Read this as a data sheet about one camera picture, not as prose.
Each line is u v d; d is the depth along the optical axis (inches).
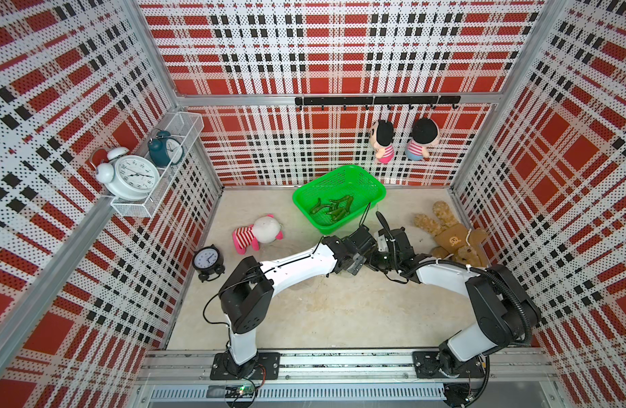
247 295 18.0
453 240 36.7
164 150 28.0
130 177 24.6
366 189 45.8
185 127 35.4
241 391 27.4
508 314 17.6
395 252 28.2
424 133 36.6
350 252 24.5
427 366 28.8
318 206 43.8
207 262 36.7
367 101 34.8
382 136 37.3
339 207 43.8
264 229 38.7
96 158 23.3
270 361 29.1
